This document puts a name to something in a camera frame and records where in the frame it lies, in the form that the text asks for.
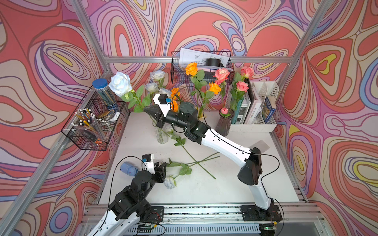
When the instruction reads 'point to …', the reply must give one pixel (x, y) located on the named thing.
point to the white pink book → (255, 107)
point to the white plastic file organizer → (258, 112)
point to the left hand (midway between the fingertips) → (164, 164)
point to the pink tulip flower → (224, 111)
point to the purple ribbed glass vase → (224, 124)
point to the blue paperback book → (267, 110)
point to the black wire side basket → (107, 120)
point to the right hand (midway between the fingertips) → (144, 109)
